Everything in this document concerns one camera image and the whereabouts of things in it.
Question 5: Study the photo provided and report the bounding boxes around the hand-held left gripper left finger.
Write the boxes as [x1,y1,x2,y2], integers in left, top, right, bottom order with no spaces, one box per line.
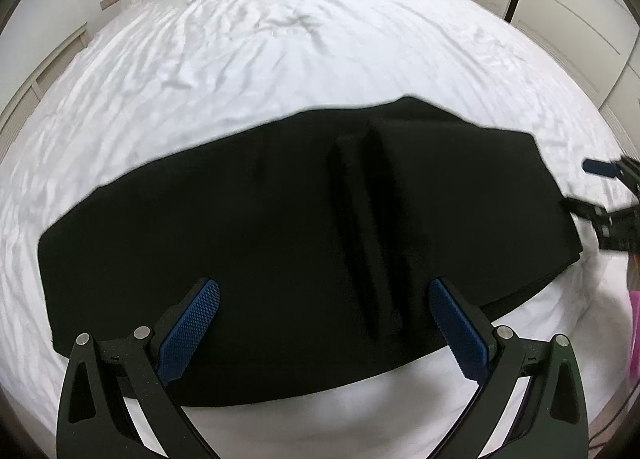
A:
[56,277,221,459]

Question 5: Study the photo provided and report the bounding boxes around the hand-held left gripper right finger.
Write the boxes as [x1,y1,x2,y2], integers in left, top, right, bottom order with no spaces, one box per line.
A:
[427,277,590,459]

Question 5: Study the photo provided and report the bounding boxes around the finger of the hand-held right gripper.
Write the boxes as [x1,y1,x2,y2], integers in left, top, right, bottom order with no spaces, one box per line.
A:
[582,154,640,187]
[562,196,640,253]

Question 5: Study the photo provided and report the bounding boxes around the black pants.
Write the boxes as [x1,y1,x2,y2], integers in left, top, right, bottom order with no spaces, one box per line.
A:
[37,96,584,408]

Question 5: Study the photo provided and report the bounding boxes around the pink cloth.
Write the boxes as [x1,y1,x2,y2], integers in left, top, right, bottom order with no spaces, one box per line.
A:
[626,289,640,376]

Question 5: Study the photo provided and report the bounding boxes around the white bed blanket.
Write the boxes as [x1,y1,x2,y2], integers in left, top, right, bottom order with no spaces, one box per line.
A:
[0,0,640,459]

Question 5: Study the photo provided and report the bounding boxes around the white slatted low cabinet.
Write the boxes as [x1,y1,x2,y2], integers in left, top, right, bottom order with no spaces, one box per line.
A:
[0,23,91,152]

